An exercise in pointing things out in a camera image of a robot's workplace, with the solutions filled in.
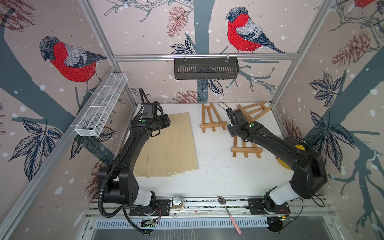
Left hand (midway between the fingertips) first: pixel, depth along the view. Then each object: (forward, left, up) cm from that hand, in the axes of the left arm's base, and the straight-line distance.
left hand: (171, 117), depth 84 cm
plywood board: (-22, +18, -20) cm, 35 cm away
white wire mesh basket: (-6, +36, +9) cm, 38 cm away
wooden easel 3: (-11, -46, -20) cm, 51 cm away
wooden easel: (+19, -53, -20) cm, 59 cm away
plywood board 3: (-11, +1, -21) cm, 23 cm away
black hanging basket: (+39, -21, +7) cm, 45 cm away
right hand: (-1, -38, -5) cm, 38 cm away
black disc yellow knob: (-11, -75, -11) cm, 76 cm away
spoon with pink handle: (-38, -28, -23) cm, 53 cm away
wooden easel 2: (+9, -27, -19) cm, 34 cm away
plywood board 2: (-26, +3, -21) cm, 33 cm away
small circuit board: (-48, +8, -22) cm, 53 cm away
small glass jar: (-41, -6, -11) cm, 43 cm away
